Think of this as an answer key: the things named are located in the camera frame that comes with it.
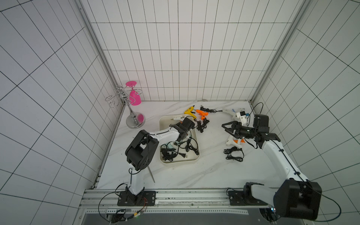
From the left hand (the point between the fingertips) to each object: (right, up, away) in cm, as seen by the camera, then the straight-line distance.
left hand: (173, 129), depth 96 cm
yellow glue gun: (+12, +12, +14) cm, 23 cm away
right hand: (+28, +3, -18) cm, 33 cm away
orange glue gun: (+23, +11, +13) cm, 29 cm away
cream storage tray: (+5, -14, -6) cm, 16 cm away
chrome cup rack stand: (-31, +21, -10) cm, 39 cm away
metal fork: (-12, -26, -15) cm, 32 cm away
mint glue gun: (-2, -10, -5) cm, 11 cm away
